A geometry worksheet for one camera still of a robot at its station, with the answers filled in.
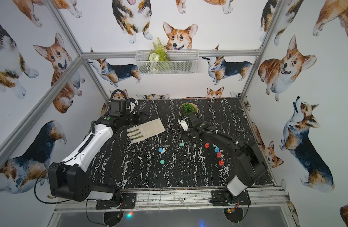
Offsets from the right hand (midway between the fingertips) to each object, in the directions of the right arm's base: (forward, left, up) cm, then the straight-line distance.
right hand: (182, 134), depth 86 cm
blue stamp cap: (-5, -22, -10) cm, 25 cm away
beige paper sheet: (+8, +30, -11) cm, 33 cm away
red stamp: (-2, -16, -10) cm, 19 cm away
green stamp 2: (-2, -21, -12) cm, 24 cm away
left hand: (+6, +19, +12) cm, 23 cm away
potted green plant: (+21, -4, -1) cm, 22 cm away
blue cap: (-5, +15, -12) cm, 19 cm away
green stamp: (-2, 0, -10) cm, 11 cm away
